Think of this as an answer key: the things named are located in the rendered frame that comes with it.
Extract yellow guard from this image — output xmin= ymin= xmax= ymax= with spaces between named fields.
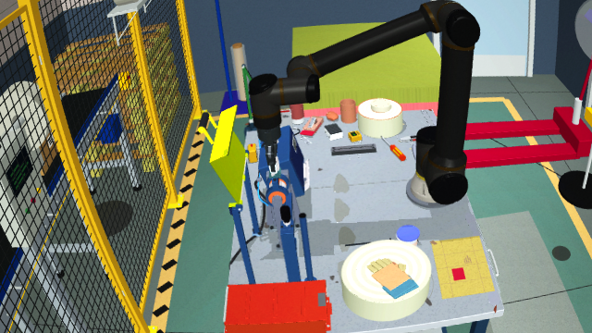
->
xmin=209 ymin=105 xmax=247 ymax=205

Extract black and white box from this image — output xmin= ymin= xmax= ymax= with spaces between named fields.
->
xmin=323 ymin=123 xmax=345 ymax=142

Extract blue pole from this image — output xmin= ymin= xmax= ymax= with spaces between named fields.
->
xmin=214 ymin=0 xmax=235 ymax=94

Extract cardboard tube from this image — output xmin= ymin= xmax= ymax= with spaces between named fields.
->
xmin=230 ymin=42 xmax=250 ymax=103

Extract white jar blue lid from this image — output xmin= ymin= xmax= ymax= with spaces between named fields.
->
xmin=396 ymin=224 xmax=422 ymax=246

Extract red pallet jack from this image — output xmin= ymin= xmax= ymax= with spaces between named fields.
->
xmin=463 ymin=105 xmax=592 ymax=170

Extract black gauge rack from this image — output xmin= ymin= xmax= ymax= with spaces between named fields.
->
xmin=329 ymin=142 xmax=378 ymax=157

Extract lime green block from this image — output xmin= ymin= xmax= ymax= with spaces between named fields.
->
xmin=290 ymin=21 xmax=444 ymax=111

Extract black cable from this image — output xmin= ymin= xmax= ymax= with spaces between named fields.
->
xmin=228 ymin=203 xmax=268 ymax=269

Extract white wall bracket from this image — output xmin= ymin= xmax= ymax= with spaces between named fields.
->
xmin=106 ymin=0 xmax=156 ymax=46

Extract yellow mesh safety fence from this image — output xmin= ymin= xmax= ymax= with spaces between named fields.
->
xmin=0 ymin=0 xmax=205 ymax=333

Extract orange clamp hub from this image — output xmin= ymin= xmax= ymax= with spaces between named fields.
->
xmin=264 ymin=177 xmax=290 ymax=204

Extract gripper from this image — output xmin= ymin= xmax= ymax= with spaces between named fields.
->
xmin=261 ymin=139 xmax=282 ymax=178

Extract yellow cutting mat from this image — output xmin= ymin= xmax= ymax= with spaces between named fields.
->
xmin=430 ymin=236 xmax=497 ymax=301

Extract white cabinet machine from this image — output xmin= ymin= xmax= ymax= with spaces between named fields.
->
xmin=0 ymin=80 xmax=61 ymax=260

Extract blue and grey cart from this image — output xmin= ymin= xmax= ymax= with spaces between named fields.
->
xmin=44 ymin=72 xmax=144 ymax=196

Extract stack of wooden pallets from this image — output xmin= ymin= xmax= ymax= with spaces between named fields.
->
xmin=52 ymin=21 xmax=182 ymax=173

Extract orange handled screwdriver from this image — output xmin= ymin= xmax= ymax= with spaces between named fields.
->
xmin=380 ymin=135 xmax=408 ymax=163

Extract red toolbox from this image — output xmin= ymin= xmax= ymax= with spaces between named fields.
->
xmin=223 ymin=279 xmax=334 ymax=333

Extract blue applicator machine body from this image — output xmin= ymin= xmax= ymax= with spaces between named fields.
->
xmin=228 ymin=124 xmax=320 ymax=285

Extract white table handle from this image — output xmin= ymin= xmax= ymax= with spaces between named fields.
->
xmin=486 ymin=248 xmax=500 ymax=278

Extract window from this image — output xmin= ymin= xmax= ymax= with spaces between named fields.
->
xmin=432 ymin=0 xmax=537 ymax=79

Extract brown cylinder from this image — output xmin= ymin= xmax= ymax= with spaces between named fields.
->
xmin=339 ymin=98 xmax=358 ymax=125

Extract standing fan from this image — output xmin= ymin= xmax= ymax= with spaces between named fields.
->
xmin=557 ymin=0 xmax=592 ymax=210

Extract tan and blue work glove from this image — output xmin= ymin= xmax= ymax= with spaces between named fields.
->
xmin=366 ymin=258 xmax=420 ymax=300

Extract large cream tape roll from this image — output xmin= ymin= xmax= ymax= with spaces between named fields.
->
xmin=340 ymin=239 xmax=433 ymax=323

